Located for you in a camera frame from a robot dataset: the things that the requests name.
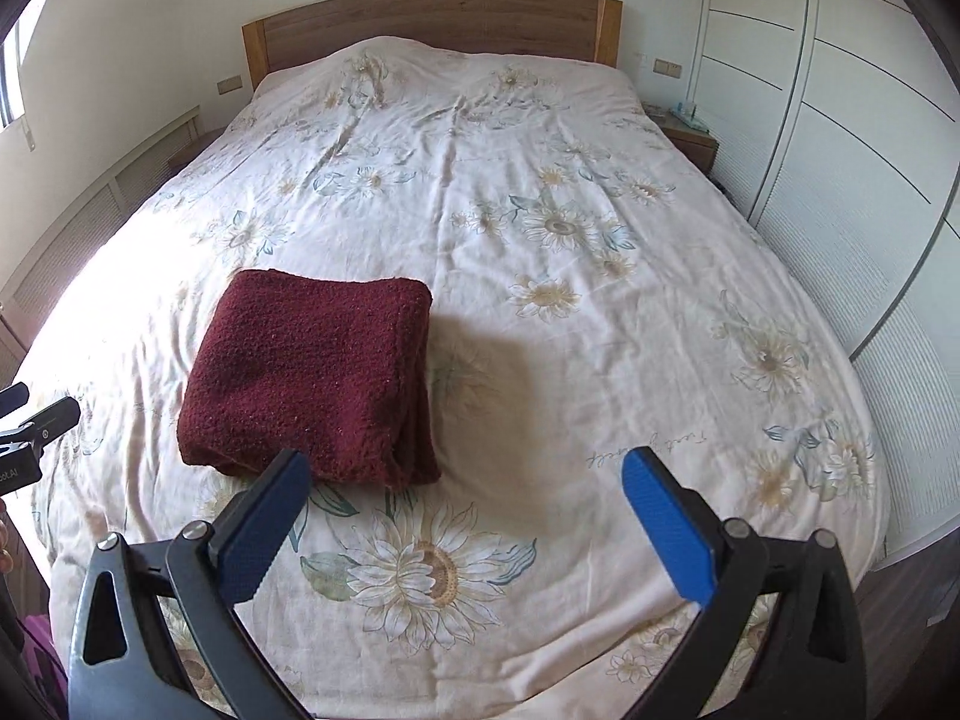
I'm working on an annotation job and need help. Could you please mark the dark red knit sweater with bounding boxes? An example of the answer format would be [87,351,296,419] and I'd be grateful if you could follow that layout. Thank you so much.
[178,270,441,491]

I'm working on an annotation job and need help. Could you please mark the person's left hand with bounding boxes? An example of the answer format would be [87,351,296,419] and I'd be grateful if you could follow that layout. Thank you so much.
[0,500,14,575]

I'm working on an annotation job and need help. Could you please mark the white radiator cover cabinet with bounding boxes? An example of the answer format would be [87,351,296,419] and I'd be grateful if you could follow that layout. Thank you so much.
[2,106,202,385]

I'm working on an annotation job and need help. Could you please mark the cream floral bed cover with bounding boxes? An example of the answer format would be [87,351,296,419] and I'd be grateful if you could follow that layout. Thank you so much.
[10,37,889,718]

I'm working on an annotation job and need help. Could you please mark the wooden nightstand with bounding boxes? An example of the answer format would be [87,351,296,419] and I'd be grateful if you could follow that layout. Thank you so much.
[643,103,719,176]

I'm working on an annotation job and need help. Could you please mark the items on nightstand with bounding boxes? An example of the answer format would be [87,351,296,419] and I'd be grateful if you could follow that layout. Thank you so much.
[643,101,709,135]

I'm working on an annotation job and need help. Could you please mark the white sliding wardrobe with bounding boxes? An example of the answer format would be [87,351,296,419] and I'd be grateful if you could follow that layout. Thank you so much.
[688,0,958,562]

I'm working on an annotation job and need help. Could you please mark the wooden headboard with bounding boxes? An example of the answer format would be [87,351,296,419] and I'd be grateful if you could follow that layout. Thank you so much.
[241,0,623,86]

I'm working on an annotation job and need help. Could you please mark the beige wall switch plate left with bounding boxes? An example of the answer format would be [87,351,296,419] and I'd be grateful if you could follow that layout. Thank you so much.
[217,75,244,96]

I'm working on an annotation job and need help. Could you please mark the beige wall switch plate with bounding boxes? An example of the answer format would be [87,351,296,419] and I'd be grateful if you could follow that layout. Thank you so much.
[217,75,244,96]
[652,59,683,78]

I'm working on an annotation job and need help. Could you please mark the beige wall switch plate right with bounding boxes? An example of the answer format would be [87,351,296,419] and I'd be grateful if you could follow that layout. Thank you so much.
[652,59,683,78]

